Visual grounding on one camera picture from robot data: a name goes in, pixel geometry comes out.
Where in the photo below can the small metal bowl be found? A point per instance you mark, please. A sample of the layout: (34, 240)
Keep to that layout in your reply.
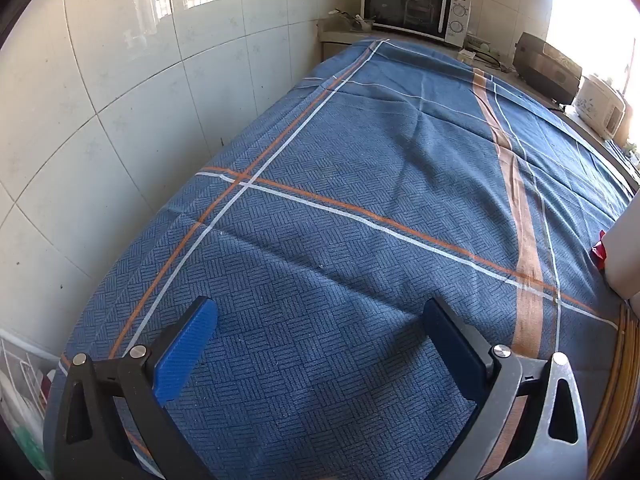
(367, 23)

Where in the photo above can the white electric rice cooker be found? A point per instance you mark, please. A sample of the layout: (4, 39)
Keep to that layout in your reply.
(597, 105)

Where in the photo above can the blue checked tablecloth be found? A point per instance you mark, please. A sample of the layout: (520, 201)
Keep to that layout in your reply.
(350, 210)

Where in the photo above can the red plastic piece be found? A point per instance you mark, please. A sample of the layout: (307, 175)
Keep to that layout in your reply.
(598, 251)

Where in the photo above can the white microwave oven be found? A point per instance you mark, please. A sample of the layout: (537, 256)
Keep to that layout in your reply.
(400, 5)

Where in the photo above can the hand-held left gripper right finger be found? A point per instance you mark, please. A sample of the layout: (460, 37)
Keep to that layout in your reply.
(450, 355)

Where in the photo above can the white two-compartment utensil holder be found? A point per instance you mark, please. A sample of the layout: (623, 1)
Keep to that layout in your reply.
(625, 260)

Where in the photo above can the white power strip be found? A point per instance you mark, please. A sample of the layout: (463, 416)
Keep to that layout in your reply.
(467, 55)

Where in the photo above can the black countertop appliance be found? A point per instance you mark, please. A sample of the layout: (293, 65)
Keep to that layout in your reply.
(545, 70)

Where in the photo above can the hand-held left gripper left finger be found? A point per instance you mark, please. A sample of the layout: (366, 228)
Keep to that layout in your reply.
(185, 350)

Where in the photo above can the kitchen window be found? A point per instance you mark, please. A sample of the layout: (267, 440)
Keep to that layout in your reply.
(590, 0)

